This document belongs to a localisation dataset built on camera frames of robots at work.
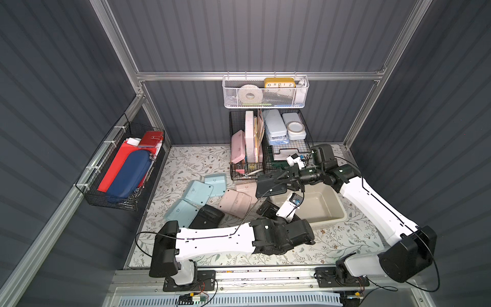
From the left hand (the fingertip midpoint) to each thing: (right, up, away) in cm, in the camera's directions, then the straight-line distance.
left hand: (282, 209), depth 67 cm
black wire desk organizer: (-5, +28, +32) cm, 43 cm away
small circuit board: (-34, -35, +4) cm, 49 cm away
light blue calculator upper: (-28, +6, +35) cm, 45 cm away
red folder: (-62, +16, +5) cm, 64 cm away
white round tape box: (+12, +32, +28) cm, 44 cm away
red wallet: (-53, +26, +13) cm, 61 cm away
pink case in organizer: (-18, +25, +35) cm, 47 cm away
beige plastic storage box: (+24, -4, +27) cm, 37 cm away
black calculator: (-31, -9, +21) cm, 38 cm away
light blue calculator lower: (-42, -7, +23) cm, 49 cm away
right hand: (0, +8, +3) cm, 9 cm away
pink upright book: (-12, +29, +23) cm, 39 cm away
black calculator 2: (-5, +8, +3) cm, 10 cm away
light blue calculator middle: (-38, +1, +30) cm, 48 cm away
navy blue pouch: (-54, +13, +2) cm, 56 cm away
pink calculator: (-18, -3, +25) cm, 31 cm away
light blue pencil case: (+2, +34, +28) cm, 44 cm away
